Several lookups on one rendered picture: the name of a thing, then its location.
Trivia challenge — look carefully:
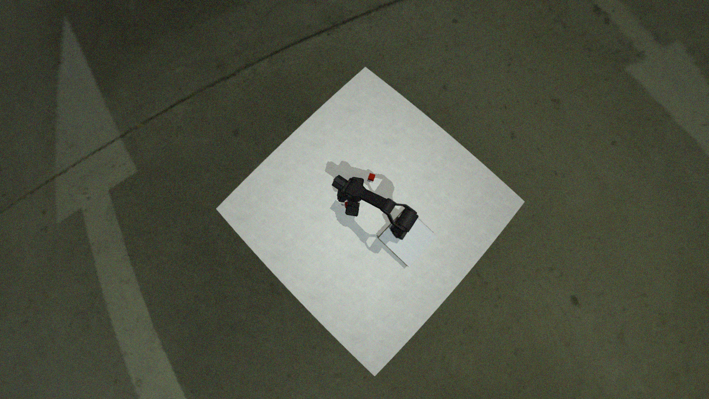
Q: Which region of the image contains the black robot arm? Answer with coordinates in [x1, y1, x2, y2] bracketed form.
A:
[332, 175, 419, 240]

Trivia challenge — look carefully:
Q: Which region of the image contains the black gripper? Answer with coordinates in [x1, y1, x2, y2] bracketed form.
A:
[345, 177, 364, 217]

